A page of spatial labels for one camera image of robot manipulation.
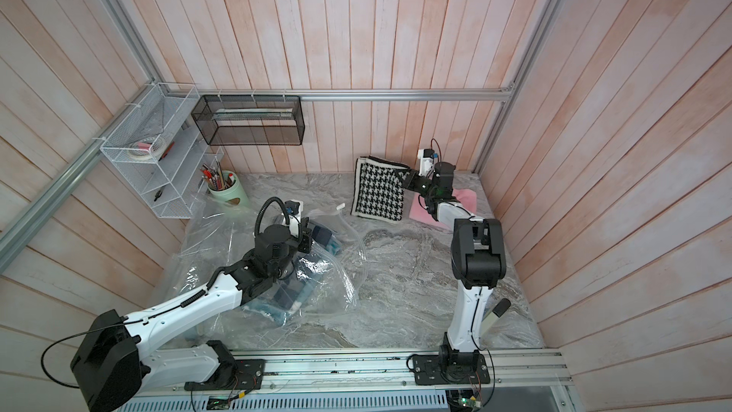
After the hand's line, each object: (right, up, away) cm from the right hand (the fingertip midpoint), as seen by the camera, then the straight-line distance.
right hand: (395, 169), depth 96 cm
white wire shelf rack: (-64, -6, -18) cm, 67 cm away
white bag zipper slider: (-18, -13, -9) cm, 24 cm away
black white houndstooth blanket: (-5, -6, +5) cm, 9 cm away
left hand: (-27, -17, -16) cm, 36 cm away
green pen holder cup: (-57, -8, +2) cm, 57 cm away
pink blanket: (+10, -15, +8) cm, 20 cm away
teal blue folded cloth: (-27, -31, -25) cm, 48 cm away
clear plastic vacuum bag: (-23, -38, -5) cm, 45 cm away
